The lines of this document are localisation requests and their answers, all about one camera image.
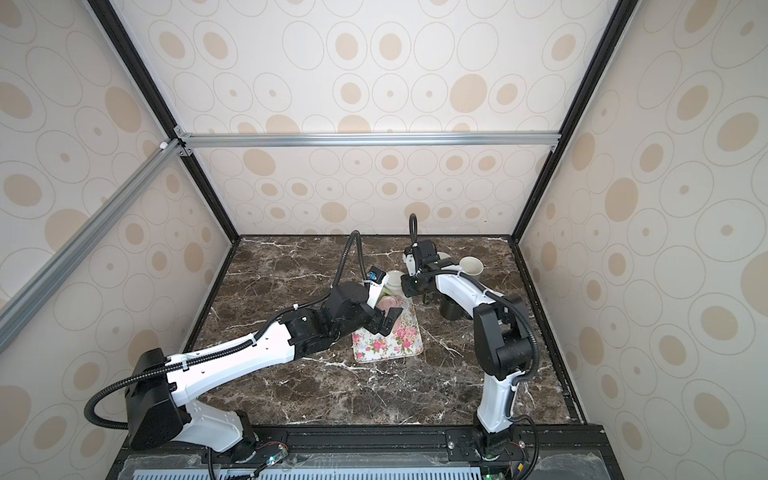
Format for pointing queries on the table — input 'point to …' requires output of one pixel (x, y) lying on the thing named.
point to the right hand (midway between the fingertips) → (420, 285)
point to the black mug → (452, 310)
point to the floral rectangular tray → (403, 339)
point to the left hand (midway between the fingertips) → (396, 302)
